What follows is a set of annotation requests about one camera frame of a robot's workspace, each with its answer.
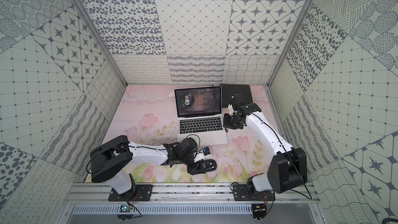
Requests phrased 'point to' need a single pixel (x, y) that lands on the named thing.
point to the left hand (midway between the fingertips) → (206, 163)
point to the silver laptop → (199, 112)
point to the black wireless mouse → (209, 165)
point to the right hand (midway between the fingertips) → (226, 127)
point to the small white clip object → (171, 94)
